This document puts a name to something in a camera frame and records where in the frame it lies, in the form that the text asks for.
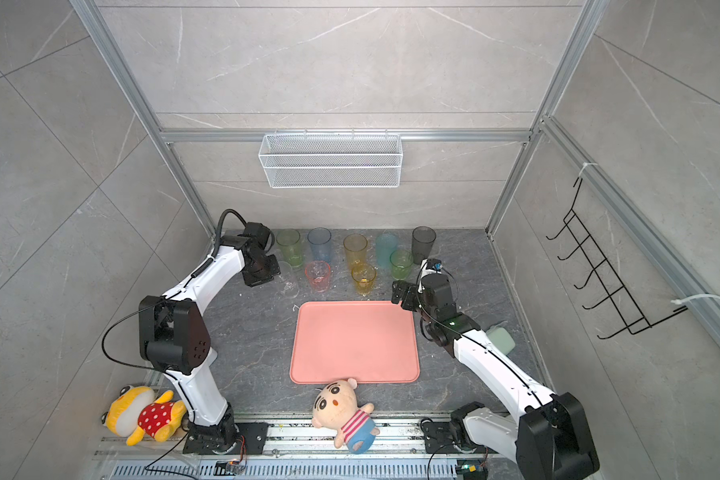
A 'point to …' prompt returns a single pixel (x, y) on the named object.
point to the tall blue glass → (319, 238)
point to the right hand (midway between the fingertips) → (406, 283)
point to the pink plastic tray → (372, 342)
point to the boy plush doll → (337, 406)
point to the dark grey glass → (423, 238)
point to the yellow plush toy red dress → (135, 412)
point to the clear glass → (288, 284)
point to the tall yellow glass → (355, 246)
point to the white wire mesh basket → (331, 161)
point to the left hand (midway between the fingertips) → (272, 270)
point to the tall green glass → (290, 242)
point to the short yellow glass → (363, 274)
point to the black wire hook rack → (632, 316)
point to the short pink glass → (318, 273)
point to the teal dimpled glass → (385, 244)
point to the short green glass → (400, 262)
